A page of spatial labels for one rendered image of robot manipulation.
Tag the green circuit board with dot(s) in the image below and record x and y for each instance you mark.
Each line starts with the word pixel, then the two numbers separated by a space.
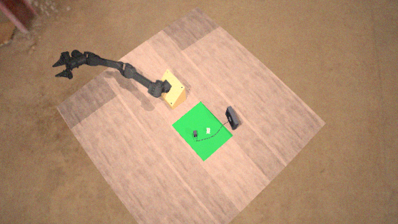
pixel 201 120

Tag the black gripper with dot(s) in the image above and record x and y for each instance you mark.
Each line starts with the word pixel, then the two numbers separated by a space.
pixel 70 65

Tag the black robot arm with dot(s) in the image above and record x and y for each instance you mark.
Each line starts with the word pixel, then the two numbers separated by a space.
pixel 154 88

